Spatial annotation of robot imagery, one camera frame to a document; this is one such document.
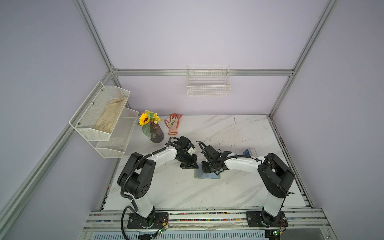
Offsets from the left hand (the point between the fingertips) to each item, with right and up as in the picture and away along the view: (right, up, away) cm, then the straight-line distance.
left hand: (197, 168), depth 87 cm
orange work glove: (-18, +27, +24) cm, 41 cm away
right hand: (+2, -2, +3) cm, 4 cm away
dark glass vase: (-27, +19, +12) cm, 35 cm away
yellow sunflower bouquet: (-30, +30, -2) cm, 42 cm away
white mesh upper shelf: (-54, +30, -9) cm, 62 cm away
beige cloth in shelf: (-48, +30, -7) cm, 57 cm away
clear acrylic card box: (+34, +9, +6) cm, 36 cm away
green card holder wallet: (+1, -3, +2) cm, 4 cm away
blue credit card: (+32, +9, +6) cm, 33 cm away
